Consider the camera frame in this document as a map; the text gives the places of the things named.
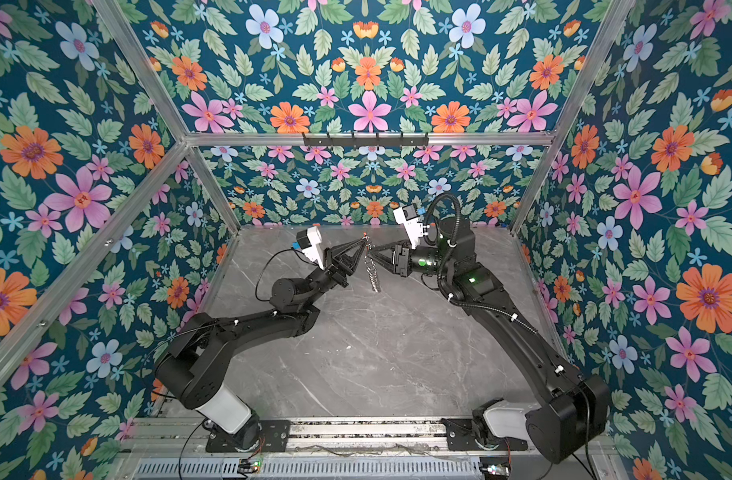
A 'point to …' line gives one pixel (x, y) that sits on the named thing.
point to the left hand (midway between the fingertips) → (365, 241)
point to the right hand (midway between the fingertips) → (373, 251)
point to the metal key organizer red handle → (370, 264)
